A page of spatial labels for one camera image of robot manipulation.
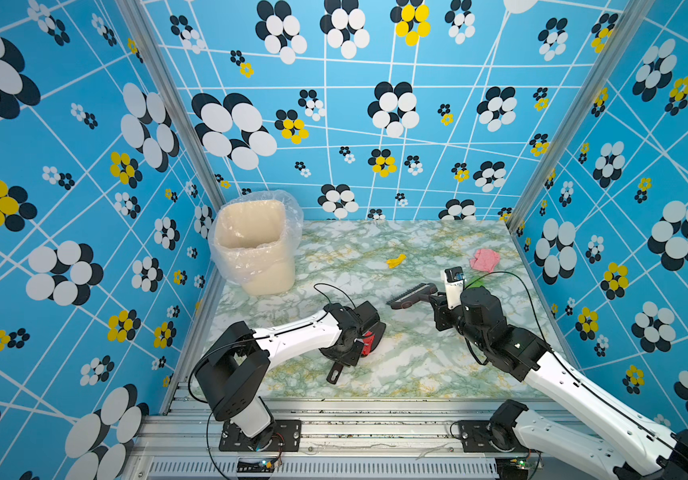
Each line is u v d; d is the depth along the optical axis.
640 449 0.40
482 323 0.55
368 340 0.87
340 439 0.75
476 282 1.03
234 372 0.44
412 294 0.89
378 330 0.91
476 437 0.72
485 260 1.06
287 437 0.73
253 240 1.00
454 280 0.64
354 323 0.62
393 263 1.08
